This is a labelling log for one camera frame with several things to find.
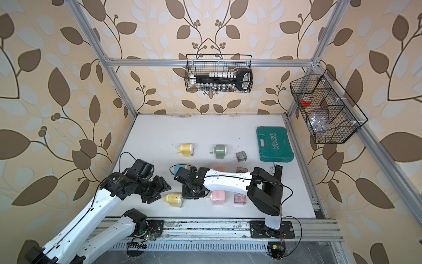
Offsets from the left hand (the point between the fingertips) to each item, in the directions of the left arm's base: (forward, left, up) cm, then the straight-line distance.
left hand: (167, 189), depth 73 cm
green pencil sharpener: (+24, -24, -5) cm, 34 cm away
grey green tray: (+25, -37, -13) cm, 47 cm away
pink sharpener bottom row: (-1, -23, -6) cm, 24 cm away
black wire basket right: (+26, -73, +22) cm, 81 cm away
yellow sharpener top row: (+25, -5, -6) cm, 26 cm away
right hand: (0, -8, -9) cm, 12 cm away
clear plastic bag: (+24, -68, +20) cm, 75 cm away
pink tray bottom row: (+1, -34, -13) cm, 36 cm away
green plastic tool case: (+31, -57, -8) cm, 66 cm away
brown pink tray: (+16, -35, -12) cm, 41 cm away
